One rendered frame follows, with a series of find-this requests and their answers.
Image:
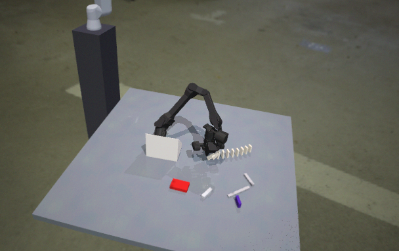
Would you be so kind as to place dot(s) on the red rectangular block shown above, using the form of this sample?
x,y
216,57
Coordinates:
x,y
179,185

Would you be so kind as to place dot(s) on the purple rectangular block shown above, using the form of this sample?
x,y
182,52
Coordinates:
x,y
238,203

